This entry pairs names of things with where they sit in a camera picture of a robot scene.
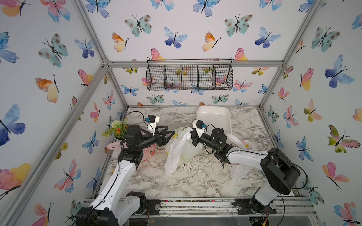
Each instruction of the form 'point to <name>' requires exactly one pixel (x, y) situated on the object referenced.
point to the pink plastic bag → (148, 152)
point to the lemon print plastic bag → (182, 151)
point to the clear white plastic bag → (239, 172)
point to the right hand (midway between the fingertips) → (186, 128)
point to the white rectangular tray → (215, 117)
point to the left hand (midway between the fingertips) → (172, 129)
